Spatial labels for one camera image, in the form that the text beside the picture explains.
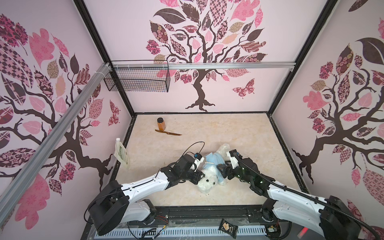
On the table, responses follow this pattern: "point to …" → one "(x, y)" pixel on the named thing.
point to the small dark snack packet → (230, 229)
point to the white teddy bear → (210, 179)
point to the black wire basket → (138, 76)
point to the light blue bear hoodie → (214, 160)
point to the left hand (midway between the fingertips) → (203, 178)
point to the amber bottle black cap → (161, 124)
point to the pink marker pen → (303, 231)
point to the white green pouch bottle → (121, 151)
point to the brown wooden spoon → (167, 132)
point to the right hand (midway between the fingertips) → (221, 162)
